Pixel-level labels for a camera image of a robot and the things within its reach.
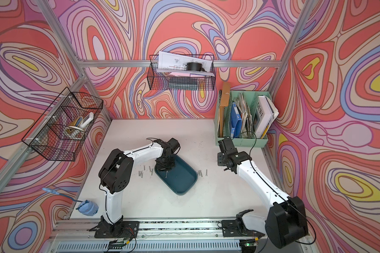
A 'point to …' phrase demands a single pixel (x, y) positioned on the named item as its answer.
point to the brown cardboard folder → (225, 102)
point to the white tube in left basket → (91, 117)
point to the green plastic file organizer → (244, 116)
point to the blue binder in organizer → (236, 122)
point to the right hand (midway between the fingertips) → (226, 161)
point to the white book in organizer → (265, 112)
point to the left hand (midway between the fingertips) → (171, 170)
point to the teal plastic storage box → (182, 178)
